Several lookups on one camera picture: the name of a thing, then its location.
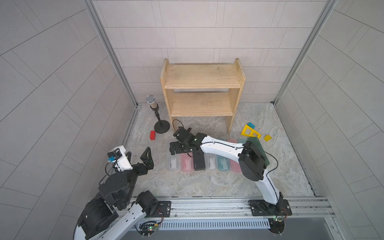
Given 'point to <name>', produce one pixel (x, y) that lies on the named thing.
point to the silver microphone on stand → (162, 126)
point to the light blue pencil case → (242, 140)
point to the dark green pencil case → (255, 142)
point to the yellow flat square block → (267, 138)
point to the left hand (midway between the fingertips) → (145, 149)
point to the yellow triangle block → (247, 130)
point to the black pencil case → (198, 159)
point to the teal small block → (251, 125)
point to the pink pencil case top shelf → (187, 162)
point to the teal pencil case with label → (223, 163)
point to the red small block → (152, 135)
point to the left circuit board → (147, 228)
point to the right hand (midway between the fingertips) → (175, 149)
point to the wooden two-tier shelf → (202, 90)
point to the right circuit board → (277, 225)
